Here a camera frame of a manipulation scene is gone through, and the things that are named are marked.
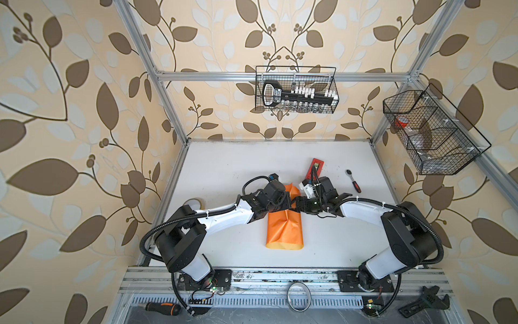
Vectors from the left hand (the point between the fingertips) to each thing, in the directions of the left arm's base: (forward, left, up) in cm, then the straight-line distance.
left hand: (296, 199), depth 82 cm
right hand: (-1, 0, -9) cm, 9 cm away
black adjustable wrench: (-31, -46, -11) cm, 57 cm away
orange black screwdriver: (-37, +45, -8) cm, 59 cm away
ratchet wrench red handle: (+23, -31, -11) cm, 40 cm away
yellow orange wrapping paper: (-10, +5, -4) cm, 12 cm away
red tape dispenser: (+20, -11, -6) cm, 24 cm away
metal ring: (-33, +4, -9) cm, 35 cm away
